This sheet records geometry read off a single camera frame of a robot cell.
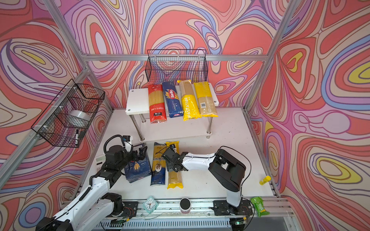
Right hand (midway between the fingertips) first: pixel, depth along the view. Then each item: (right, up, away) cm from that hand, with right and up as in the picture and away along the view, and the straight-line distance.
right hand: (175, 167), depth 89 cm
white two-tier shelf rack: (-18, +37, -16) cm, 44 cm away
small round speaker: (+6, -13, -19) cm, 24 cm away
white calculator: (-47, +4, -1) cm, 47 cm away
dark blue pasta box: (-21, +2, -9) cm, 23 cm away
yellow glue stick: (+50, -2, -14) cm, 52 cm away
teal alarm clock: (-12, -14, -16) cm, 24 cm away
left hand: (-19, +14, -6) cm, 25 cm away
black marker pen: (-49, +21, -17) cm, 56 cm away
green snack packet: (+46, -14, -13) cm, 50 cm away
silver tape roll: (-48, +33, -16) cm, 60 cm away
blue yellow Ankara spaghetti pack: (-10, +2, -3) cm, 10 cm away
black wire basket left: (-57, +28, -15) cm, 65 cm away
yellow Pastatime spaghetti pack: (0, -4, -8) cm, 8 cm away
